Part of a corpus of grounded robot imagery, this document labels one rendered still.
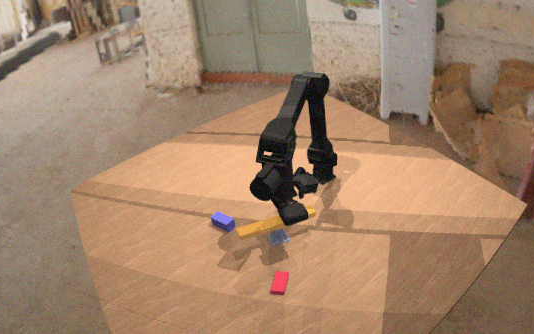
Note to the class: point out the yellow bar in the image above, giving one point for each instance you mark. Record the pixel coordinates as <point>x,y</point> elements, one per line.
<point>267,225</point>

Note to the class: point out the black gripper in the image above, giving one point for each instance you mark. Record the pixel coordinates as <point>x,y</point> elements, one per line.
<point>290,210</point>

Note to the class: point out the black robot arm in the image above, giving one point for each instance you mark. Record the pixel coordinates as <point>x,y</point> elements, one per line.
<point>279,138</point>

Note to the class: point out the blue rectangular block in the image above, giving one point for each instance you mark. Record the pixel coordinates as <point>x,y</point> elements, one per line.
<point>223,221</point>

